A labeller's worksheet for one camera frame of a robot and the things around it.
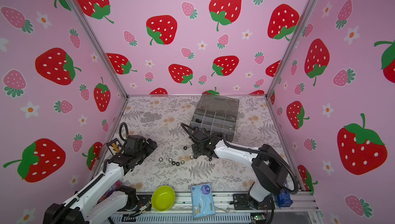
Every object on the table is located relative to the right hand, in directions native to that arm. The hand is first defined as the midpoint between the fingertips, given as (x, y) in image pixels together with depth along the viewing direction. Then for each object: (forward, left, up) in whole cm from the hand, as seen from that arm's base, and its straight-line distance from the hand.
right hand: (195, 147), depth 86 cm
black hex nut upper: (+2, +7, -6) cm, 10 cm away
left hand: (-3, +24, +2) cm, 24 cm away
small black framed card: (-3, +50, -4) cm, 51 cm away
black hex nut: (-8, +12, -7) cm, 16 cm away
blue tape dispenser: (-20, -45, -3) cm, 50 cm away
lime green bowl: (-26, +12, -6) cm, 29 cm away
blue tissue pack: (-25, -7, -1) cm, 26 cm away
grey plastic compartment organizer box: (+28, -9, -2) cm, 29 cm away
